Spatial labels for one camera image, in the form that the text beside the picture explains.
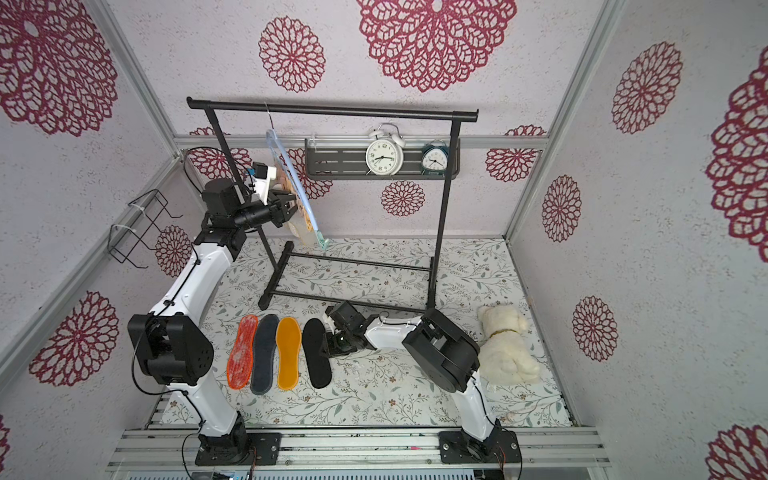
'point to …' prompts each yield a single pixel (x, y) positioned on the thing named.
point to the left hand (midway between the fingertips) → (302, 197)
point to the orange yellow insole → (288, 342)
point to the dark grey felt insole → (263, 370)
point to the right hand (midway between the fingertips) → (317, 351)
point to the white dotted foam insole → (318, 364)
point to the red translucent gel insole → (240, 364)
